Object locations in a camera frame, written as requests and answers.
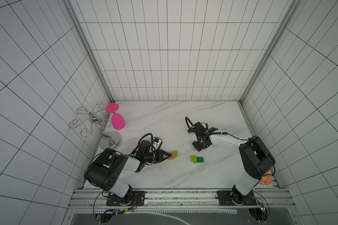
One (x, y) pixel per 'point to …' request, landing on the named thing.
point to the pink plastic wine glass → (118, 121)
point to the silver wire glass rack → (110, 139)
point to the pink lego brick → (171, 157)
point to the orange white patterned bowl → (266, 180)
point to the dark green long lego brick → (200, 160)
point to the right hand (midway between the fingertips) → (199, 141)
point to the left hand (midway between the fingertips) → (168, 157)
